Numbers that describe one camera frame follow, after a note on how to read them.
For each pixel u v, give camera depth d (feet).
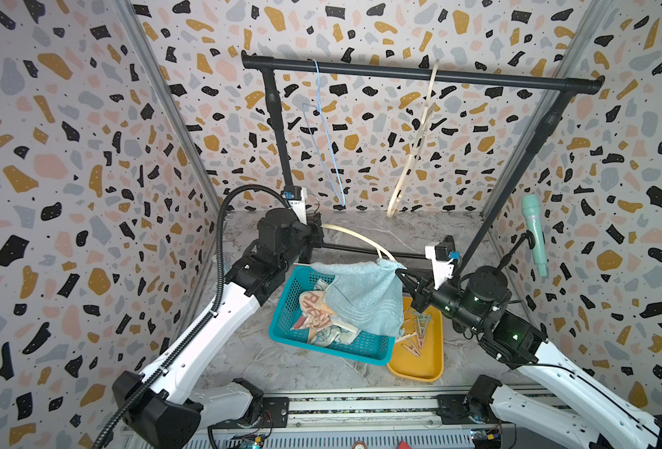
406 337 2.81
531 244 2.62
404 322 2.44
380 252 2.14
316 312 2.81
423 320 2.94
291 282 2.90
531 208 2.55
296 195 1.87
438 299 1.84
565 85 1.62
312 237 2.02
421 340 2.81
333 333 2.70
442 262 1.77
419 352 2.74
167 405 1.18
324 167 3.55
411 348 2.75
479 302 1.56
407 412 2.50
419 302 1.83
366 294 2.38
